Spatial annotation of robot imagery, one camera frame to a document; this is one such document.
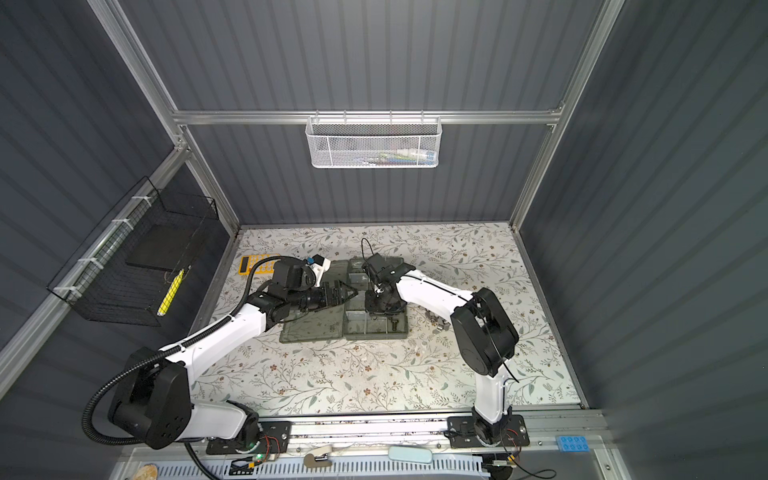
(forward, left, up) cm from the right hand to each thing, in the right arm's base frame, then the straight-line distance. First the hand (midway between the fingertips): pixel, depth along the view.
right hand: (374, 314), depth 90 cm
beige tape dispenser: (-36, +12, -3) cm, 38 cm away
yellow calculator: (+23, +48, -3) cm, 53 cm away
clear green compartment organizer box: (0, +9, -3) cm, 9 cm away
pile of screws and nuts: (0, -20, -6) cm, 20 cm away
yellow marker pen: (-6, +46, +23) cm, 52 cm away
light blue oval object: (-35, -10, -2) cm, 37 cm away
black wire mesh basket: (0, +58, +25) cm, 63 cm away
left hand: (+1, +6, +10) cm, 12 cm away
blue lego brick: (-32, -50, -5) cm, 60 cm away
